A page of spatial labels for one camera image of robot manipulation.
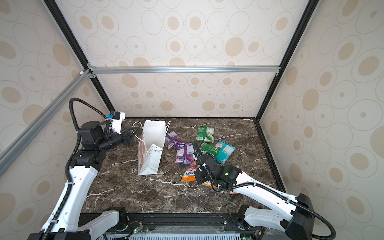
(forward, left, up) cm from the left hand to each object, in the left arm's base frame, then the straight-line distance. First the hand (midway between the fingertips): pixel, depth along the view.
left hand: (141, 127), depth 67 cm
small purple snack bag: (+15, -8, -31) cm, 35 cm away
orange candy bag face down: (-19, -44, -33) cm, 59 cm away
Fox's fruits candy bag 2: (-21, -30, -12) cm, 39 cm away
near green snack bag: (+6, -36, -31) cm, 47 cm away
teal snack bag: (+7, -43, -33) cm, 55 cm away
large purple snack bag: (+6, -17, -33) cm, 38 cm away
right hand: (-12, -26, -21) cm, 35 cm away
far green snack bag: (+21, -32, -33) cm, 50 cm away
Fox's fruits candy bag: (-13, -21, -24) cm, 34 cm away
